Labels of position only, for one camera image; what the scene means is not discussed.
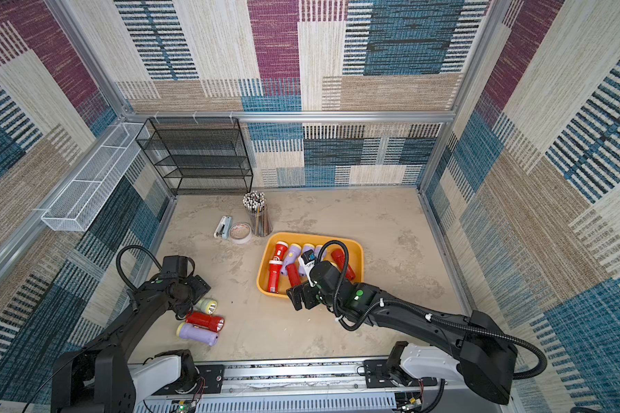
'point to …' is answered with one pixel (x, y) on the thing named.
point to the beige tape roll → (240, 232)
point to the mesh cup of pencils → (259, 214)
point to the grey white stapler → (224, 227)
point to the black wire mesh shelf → (199, 156)
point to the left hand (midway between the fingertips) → (201, 292)
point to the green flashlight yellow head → (207, 305)
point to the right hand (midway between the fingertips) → (305, 288)
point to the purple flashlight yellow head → (292, 256)
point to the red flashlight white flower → (281, 249)
